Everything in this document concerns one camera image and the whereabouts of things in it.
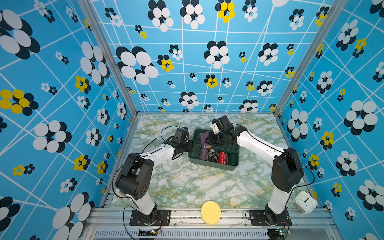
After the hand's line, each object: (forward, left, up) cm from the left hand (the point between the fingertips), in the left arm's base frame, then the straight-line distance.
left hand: (193, 145), depth 93 cm
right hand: (-1, -8, +6) cm, 10 cm away
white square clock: (-32, -58, -4) cm, 66 cm away
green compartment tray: (-6, -24, -1) cm, 25 cm away
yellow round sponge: (-37, -9, -4) cm, 38 cm away
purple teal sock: (0, -6, +9) cm, 11 cm away
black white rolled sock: (-8, -12, 0) cm, 14 cm away
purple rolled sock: (-5, -6, -1) cm, 8 cm away
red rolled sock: (-8, -18, -1) cm, 20 cm away
